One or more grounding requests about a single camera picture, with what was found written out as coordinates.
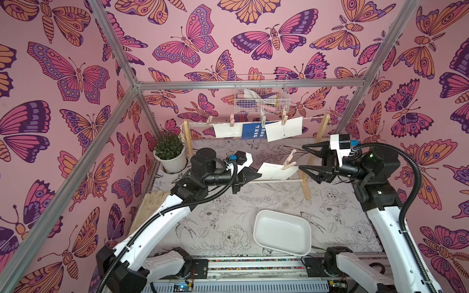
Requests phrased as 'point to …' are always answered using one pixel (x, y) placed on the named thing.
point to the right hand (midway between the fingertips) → (304, 157)
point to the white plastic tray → (282, 232)
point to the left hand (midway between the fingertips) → (260, 174)
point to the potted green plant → (170, 153)
